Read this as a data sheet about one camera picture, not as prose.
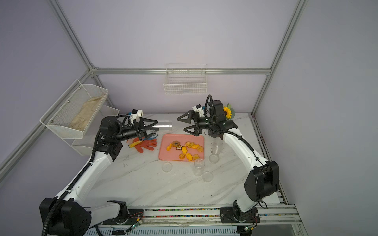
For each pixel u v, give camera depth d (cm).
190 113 65
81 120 76
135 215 73
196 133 72
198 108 72
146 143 101
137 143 101
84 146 75
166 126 65
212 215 75
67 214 38
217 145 93
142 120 63
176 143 100
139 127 60
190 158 94
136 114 67
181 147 98
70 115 79
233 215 73
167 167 91
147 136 69
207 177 87
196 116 66
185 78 95
